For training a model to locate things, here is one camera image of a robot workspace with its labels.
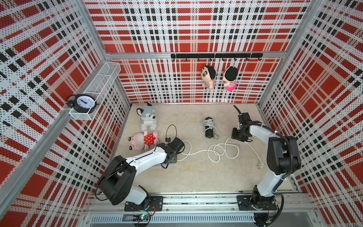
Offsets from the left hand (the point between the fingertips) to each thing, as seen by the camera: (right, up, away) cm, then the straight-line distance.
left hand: (169, 158), depth 88 cm
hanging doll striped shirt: (+25, +54, +3) cm, 60 cm away
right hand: (+45, +13, +8) cm, 47 cm away
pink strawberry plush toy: (-20, +10, +3) cm, 22 cm away
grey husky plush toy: (-15, +26, +5) cm, 30 cm away
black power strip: (+26, +15, +10) cm, 32 cm away
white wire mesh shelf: (-40, +42, -8) cm, 59 cm away
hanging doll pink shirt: (+41, +52, +9) cm, 66 cm away
